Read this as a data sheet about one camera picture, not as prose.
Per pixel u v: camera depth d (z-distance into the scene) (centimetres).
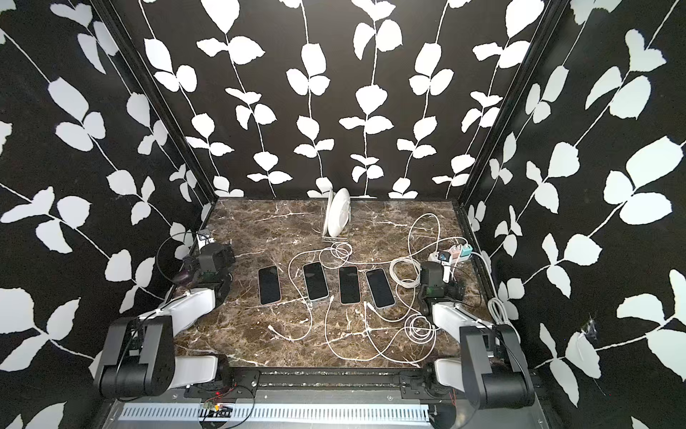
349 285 93
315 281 96
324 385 75
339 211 98
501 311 86
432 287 70
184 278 92
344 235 107
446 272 75
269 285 98
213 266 67
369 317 86
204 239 74
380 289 94
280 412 70
